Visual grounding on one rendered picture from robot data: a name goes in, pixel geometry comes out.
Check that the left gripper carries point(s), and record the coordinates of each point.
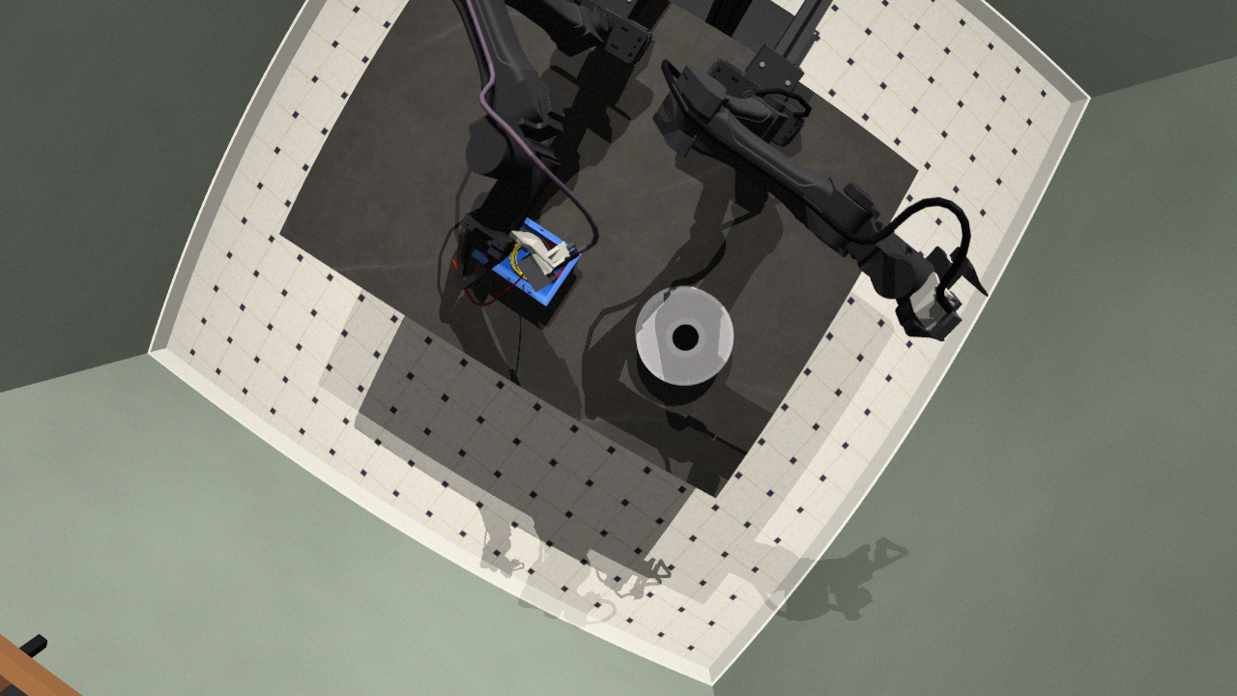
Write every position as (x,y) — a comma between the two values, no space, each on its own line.
(922,295)

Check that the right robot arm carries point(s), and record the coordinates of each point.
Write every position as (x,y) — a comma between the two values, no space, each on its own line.
(520,98)

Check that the olive yellow wire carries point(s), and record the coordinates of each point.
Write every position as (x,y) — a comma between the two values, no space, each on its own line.
(512,257)

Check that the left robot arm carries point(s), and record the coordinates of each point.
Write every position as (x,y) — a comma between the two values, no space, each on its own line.
(747,150)

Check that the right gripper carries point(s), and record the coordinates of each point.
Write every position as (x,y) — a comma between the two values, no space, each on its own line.
(500,217)

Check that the dark red wire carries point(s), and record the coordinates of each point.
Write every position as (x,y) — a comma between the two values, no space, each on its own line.
(549,244)

